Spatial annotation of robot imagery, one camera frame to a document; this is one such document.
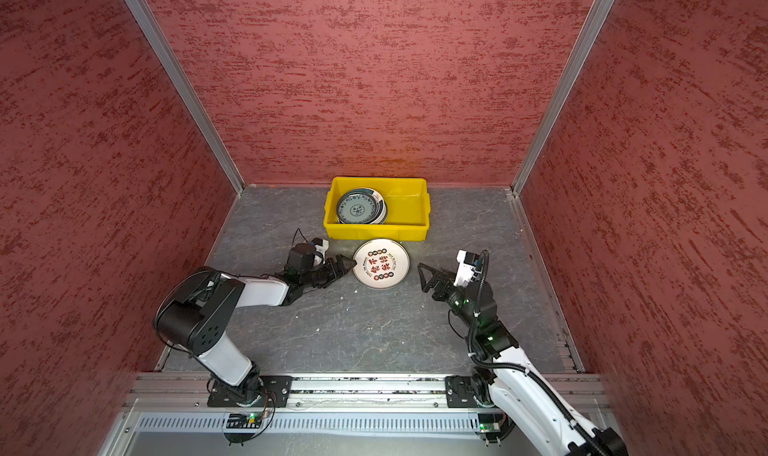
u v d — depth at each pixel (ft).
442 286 2.28
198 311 1.56
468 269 2.33
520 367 1.74
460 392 2.43
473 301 1.98
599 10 2.43
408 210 3.64
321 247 2.90
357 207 3.49
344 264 2.82
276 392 2.42
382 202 3.49
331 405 2.42
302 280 2.49
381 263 3.22
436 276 2.27
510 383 1.76
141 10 2.43
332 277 2.73
